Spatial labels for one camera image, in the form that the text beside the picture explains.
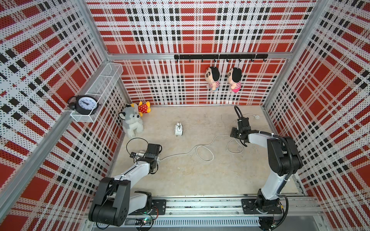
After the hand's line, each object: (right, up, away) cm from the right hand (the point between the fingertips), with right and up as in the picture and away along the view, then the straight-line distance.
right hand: (236, 131), depth 101 cm
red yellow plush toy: (-70, +18, +13) cm, 74 cm away
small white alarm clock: (-41, +2, -5) cm, 41 cm away
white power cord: (-28, -10, -5) cm, 30 cm away
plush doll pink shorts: (-4, +37, -7) cm, 38 cm away
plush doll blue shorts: (-19, +36, -10) cm, 42 cm away
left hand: (-56, -15, -9) cm, 59 cm away
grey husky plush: (-72, +6, -6) cm, 73 cm away
